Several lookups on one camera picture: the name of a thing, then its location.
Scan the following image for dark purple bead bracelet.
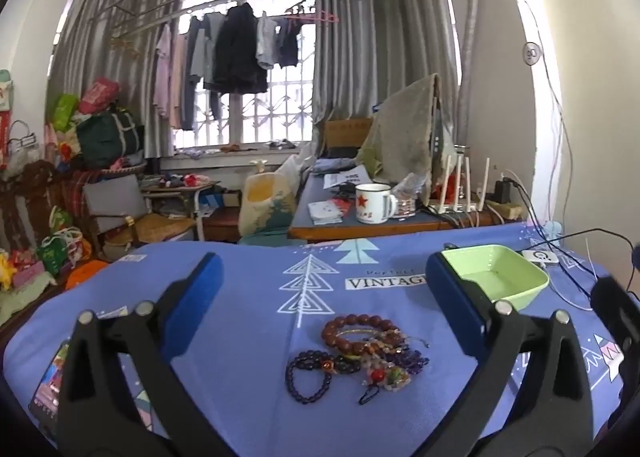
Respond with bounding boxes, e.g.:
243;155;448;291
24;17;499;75
285;350;335;407

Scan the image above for cream tote bag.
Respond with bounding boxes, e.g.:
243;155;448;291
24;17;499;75
238;171;299;239

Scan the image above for thin gold wire bracelet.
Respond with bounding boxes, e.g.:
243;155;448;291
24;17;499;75
335;327;407;353

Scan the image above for dark hanging jacket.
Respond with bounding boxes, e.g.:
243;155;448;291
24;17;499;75
212;2;271;96

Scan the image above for white router with antennas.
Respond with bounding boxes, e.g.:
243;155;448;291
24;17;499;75
427;154;494;216

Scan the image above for white printed papers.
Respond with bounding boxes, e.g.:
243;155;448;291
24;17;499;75
322;166;374;189

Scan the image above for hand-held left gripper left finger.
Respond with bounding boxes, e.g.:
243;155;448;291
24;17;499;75
54;252;237;457

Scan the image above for clear plastic bag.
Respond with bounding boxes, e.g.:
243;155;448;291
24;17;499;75
392;172;432;219

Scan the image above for clear multicolour bead bracelet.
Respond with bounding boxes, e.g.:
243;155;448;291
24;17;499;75
360;357;412;392

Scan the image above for black bracelet with orange bead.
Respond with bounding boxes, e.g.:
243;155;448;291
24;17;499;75
320;356;363;376

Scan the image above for grey insulated pipe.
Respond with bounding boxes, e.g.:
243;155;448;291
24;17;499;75
456;0;485;150

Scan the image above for black smartphone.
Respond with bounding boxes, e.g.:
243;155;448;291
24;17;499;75
28;337;72;441

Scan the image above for small card packs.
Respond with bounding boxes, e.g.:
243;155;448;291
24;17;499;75
307;198;354;226

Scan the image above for wooden desk with blue top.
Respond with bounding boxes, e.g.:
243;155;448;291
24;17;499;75
288;157;527;244

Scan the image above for pink hanging shirt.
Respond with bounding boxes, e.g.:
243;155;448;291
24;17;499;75
152;24;174;119

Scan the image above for window with metal grille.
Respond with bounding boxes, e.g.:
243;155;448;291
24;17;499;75
171;0;322;149

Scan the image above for black monitor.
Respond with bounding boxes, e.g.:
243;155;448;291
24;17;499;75
431;82;457;190

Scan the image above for white cable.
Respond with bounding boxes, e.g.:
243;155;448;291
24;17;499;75
549;237;601;311

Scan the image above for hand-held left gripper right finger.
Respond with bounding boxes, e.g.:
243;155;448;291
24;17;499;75
425;250;599;457

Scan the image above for grey curtain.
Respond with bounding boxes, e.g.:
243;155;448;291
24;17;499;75
309;0;462;140
47;0;187;160

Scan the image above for bright green plastic bag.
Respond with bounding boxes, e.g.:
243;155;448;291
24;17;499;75
52;92;81;133

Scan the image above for purple crystal bracelet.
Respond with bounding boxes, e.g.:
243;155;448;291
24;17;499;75
394;350;431;377

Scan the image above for brown wooden bead bracelet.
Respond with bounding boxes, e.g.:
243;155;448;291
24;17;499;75
321;314;402;357

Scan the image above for green and white shopping bag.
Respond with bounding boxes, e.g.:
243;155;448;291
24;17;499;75
38;226;92;276

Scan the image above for blue printed tablecloth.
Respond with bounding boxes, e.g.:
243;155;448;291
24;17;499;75
0;221;640;457

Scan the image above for white power bank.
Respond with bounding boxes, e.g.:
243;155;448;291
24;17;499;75
522;249;561;268

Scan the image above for white enamel mug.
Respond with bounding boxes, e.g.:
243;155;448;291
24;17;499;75
354;182;399;225

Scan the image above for dark green duffel bag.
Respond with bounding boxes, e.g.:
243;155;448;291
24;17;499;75
75;109;146;169

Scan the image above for green square plastic bowl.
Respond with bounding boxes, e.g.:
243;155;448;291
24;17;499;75
441;244;551;312

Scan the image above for pink bag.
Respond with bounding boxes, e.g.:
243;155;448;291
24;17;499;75
78;76;121;114

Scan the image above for grey-green towel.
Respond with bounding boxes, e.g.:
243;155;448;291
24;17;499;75
356;72;444;184

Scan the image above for grey folding chair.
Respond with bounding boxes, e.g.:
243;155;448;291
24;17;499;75
81;174;197;259

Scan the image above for black cord bracelet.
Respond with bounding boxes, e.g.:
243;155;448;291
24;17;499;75
358;370;397;406

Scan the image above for black cable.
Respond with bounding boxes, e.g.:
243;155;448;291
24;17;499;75
525;220;635;299

